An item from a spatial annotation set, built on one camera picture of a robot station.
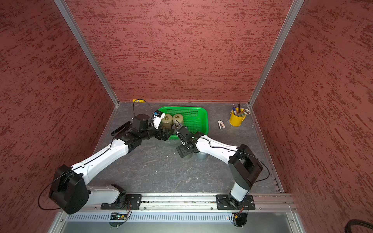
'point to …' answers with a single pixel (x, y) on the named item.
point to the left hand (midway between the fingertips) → (167, 130)
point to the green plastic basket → (195, 118)
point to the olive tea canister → (166, 125)
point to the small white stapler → (221, 125)
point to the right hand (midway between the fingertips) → (187, 151)
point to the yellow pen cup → (235, 120)
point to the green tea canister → (188, 157)
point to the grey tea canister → (176, 126)
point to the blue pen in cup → (234, 110)
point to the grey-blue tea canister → (201, 156)
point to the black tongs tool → (121, 128)
